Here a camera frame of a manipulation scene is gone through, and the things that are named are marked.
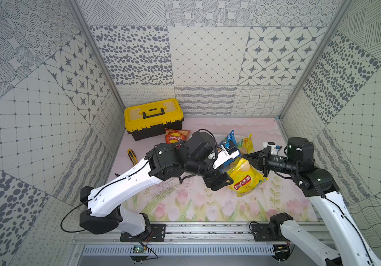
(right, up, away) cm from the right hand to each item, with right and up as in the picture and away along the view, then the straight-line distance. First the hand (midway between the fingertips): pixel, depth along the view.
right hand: (241, 157), depth 62 cm
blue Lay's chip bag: (+1, +7, +24) cm, 25 cm away
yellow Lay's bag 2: (+2, -8, +1) cm, 8 cm away
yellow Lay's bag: (+10, +4, +24) cm, 26 cm away
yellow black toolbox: (-45, +16, +35) cm, 59 cm away
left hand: (-6, -3, -8) cm, 10 cm away
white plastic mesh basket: (-4, +7, +28) cm, 29 cm away
